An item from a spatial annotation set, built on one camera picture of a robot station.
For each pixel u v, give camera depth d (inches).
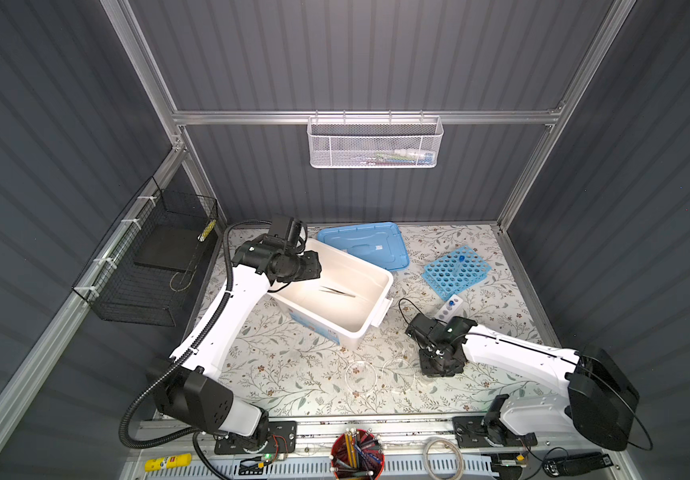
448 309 35.9
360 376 32.7
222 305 17.8
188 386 15.5
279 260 20.6
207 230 32.0
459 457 27.3
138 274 28.4
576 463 26.9
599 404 16.5
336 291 40.0
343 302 38.7
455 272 39.0
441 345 23.3
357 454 24.8
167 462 27.1
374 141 48.6
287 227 22.8
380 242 45.5
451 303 35.1
